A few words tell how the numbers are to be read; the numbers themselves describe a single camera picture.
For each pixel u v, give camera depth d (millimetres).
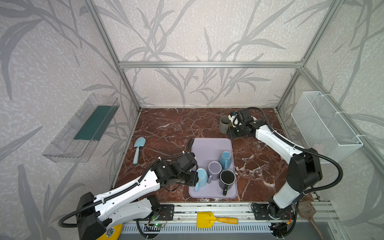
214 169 806
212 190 808
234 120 785
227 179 756
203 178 754
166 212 726
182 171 550
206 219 716
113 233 668
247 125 652
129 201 451
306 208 738
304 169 454
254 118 692
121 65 937
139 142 999
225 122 966
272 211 656
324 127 642
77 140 640
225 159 826
